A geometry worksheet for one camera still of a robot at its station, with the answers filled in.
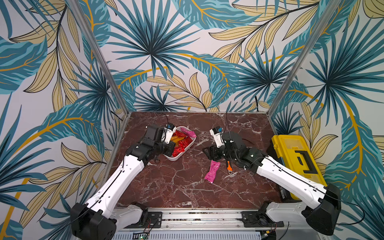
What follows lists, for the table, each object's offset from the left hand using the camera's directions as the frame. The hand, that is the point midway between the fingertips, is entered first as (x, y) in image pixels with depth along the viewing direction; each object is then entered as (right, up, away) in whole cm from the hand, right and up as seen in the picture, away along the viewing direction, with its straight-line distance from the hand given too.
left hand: (173, 146), depth 76 cm
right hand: (+17, 0, -2) cm, 17 cm away
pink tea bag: (+8, +6, +19) cm, 22 cm away
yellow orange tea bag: (0, +2, +21) cm, 21 cm away
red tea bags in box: (+5, 0, +19) cm, 19 cm away
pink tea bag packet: (+20, -18, +9) cm, 29 cm away
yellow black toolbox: (+63, -3, +3) cm, 63 cm away
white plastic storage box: (-3, -9, +12) cm, 15 cm away
